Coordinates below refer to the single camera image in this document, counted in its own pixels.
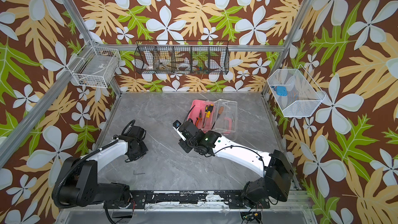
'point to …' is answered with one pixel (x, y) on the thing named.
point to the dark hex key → (137, 173)
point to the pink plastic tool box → (221, 115)
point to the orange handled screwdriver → (221, 110)
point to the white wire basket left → (95, 66)
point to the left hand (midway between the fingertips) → (143, 151)
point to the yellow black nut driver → (208, 113)
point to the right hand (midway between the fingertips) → (182, 138)
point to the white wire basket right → (303, 95)
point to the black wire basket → (182, 57)
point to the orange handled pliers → (199, 118)
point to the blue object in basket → (281, 90)
